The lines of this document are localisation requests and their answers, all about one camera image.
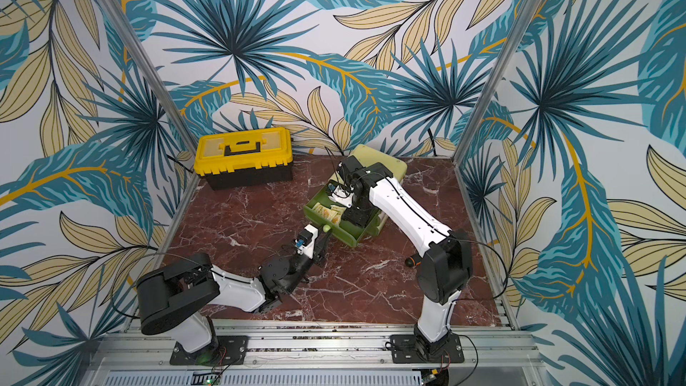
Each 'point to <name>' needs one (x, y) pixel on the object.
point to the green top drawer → (350, 234)
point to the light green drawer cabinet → (370, 155)
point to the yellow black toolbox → (241, 157)
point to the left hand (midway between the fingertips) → (327, 230)
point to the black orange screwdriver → (410, 262)
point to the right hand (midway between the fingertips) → (361, 212)
